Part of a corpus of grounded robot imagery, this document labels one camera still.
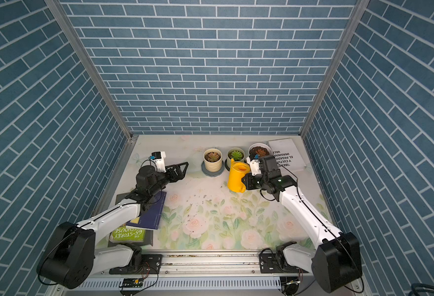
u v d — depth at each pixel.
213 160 0.99
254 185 0.72
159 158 0.75
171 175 0.74
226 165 1.04
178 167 0.75
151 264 0.74
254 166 0.74
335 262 0.39
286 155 1.06
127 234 0.75
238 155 0.99
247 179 0.71
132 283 0.72
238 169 0.83
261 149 1.01
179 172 0.75
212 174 1.01
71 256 0.41
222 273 0.73
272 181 0.59
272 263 0.74
